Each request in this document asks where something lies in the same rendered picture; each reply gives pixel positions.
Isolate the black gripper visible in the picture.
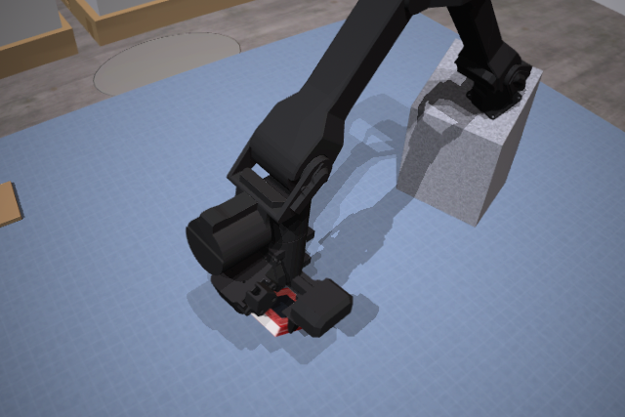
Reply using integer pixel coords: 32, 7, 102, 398
259, 226, 353, 338

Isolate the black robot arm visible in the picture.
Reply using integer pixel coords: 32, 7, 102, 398
186, 0, 532, 316

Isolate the tan flat block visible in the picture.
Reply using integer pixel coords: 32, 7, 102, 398
0, 181, 22, 228

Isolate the red card box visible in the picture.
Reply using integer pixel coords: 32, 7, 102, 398
251, 288, 296, 337

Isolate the blue-grey mat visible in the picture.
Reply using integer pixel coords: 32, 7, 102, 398
0, 13, 625, 417

